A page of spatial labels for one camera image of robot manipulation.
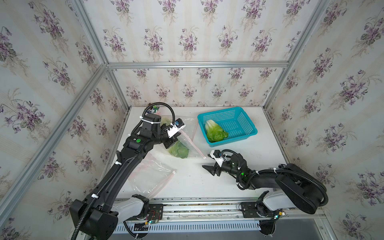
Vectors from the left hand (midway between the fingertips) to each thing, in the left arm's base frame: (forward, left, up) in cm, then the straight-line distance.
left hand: (178, 131), depth 74 cm
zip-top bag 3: (-12, +17, -27) cm, 34 cm away
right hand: (-7, -17, -17) cm, 25 cm away
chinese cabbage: (+12, -22, -18) cm, 31 cm away
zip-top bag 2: (+1, +11, -24) cm, 27 cm away
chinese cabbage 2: (-3, 0, -13) cm, 13 cm away
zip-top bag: (+15, -5, -24) cm, 29 cm away
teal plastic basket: (+28, -40, -24) cm, 54 cm away
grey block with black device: (-8, -61, -23) cm, 66 cm away
